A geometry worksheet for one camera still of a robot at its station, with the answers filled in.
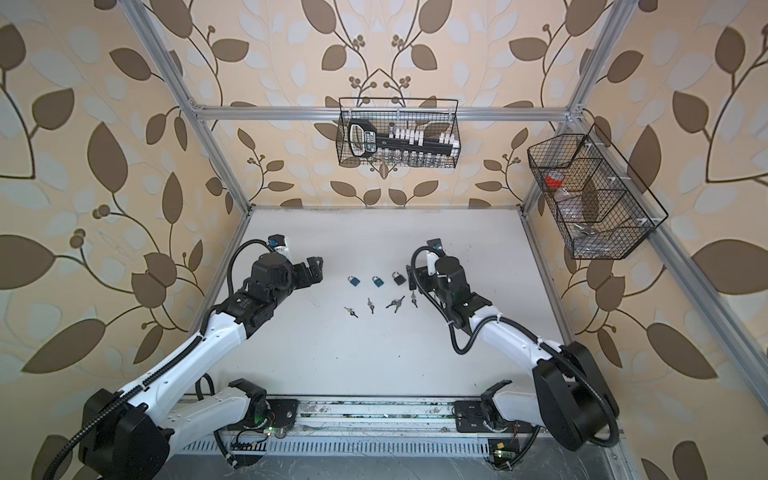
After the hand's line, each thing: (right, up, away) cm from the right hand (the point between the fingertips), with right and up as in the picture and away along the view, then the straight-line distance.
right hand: (423, 265), depth 85 cm
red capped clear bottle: (+40, +25, +3) cm, 47 cm away
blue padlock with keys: (-22, -6, +14) cm, 27 cm away
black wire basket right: (+44, +18, -8) cm, 49 cm away
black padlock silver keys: (-8, -13, +11) cm, 19 cm away
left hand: (-31, +2, -5) cm, 32 cm away
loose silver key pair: (-2, -11, +11) cm, 16 cm away
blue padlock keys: (-22, -16, +8) cm, 28 cm away
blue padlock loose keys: (-15, -14, +8) cm, 23 cm away
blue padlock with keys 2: (-14, -7, +14) cm, 21 cm away
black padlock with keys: (-7, -6, +14) cm, 17 cm away
